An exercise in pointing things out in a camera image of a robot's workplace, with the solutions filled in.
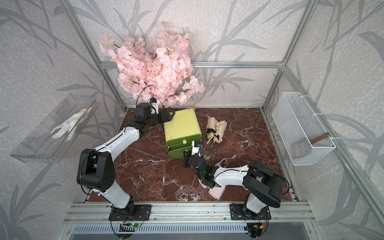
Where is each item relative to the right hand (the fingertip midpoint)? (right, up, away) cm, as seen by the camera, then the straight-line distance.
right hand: (183, 152), depth 83 cm
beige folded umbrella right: (+24, +14, +19) cm, 33 cm away
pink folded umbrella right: (+18, -20, -6) cm, 27 cm away
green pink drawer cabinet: (-1, +12, -2) cm, 12 cm away
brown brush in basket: (+60, +5, -12) cm, 61 cm away
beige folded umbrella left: (+17, +13, +19) cm, 29 cm away
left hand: (-9, +22, +5) cm, 24 cm away
